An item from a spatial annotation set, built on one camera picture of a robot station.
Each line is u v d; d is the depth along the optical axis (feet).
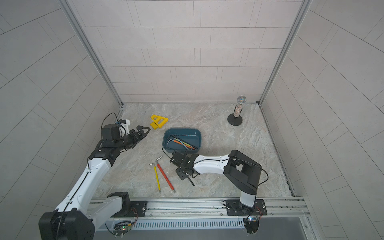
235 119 3.44
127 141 2.15
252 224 2.31
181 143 3.07
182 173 2.44
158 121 3.45
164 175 2.70
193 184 2.59
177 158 2.14
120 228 2.13
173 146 3.01
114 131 1.90
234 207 2.23
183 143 3.07
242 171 1.54
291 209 2.33
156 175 2.66
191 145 3.02
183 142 3.07
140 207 2.34
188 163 2.03
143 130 2.31
